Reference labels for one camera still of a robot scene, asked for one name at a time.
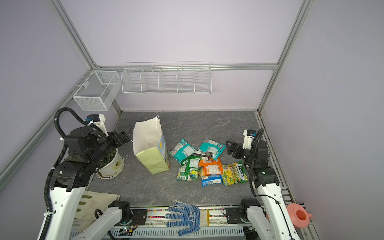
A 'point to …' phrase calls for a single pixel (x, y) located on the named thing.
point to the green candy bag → (188, 170)
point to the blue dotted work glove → (191, 217)
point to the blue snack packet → (211, 179)
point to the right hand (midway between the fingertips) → (234, 144)
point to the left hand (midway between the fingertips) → (124, 131)
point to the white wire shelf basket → (191, 78)
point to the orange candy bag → (211, 168)
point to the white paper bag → (149, 145)
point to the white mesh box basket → (99, 91)
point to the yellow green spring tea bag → (234, 173)
